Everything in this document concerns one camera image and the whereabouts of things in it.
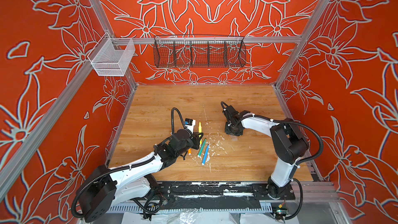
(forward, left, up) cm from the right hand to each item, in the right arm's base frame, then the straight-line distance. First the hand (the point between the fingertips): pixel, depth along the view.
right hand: (228, 130), depth 94 cm
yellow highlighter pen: (-9, +18, +15) cm, 25 cm away
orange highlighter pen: (-14, +24, 0) cm, 28 cm away
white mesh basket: (+32, +73, +32) cm, 86 cm away
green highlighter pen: (-12, +17, 0) cm, 21 cm away
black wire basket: (+40, +19, +31) cm, 54 cm away
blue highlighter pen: (-16, +15, +1) cm, 22 cm away
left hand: (-9, +16, +13) cm, 23 cm away
